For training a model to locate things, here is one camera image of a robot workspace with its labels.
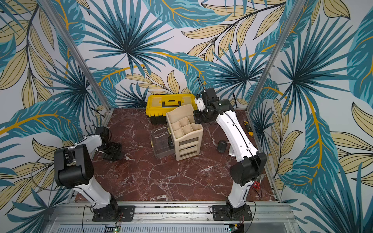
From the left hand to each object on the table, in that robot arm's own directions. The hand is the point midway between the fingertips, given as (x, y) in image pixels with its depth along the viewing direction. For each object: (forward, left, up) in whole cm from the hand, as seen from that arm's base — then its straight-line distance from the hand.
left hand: (119, 152), depth 93 cm
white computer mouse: (+3, -72, -1) cm, 73 cm away
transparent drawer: (+12, -24, -1) cm, 26 cm away
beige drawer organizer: (-2, -42, +25) cm, 49 cm away
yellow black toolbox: (+27, -22, +16) cm, 39 cm away
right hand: (+9, -48, +25) cm, 55 cm away
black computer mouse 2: (+6, -66, +1) cm, 67 cm away
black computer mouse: (+2, -33, +10) cm, 35 cm away
